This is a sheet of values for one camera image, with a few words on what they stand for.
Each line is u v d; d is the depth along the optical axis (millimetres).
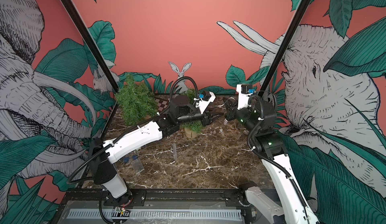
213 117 600
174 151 859
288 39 860
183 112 538
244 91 491
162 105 1102
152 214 701
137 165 843
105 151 433
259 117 415
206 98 546
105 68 1033
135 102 812
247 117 505
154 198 748
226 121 623
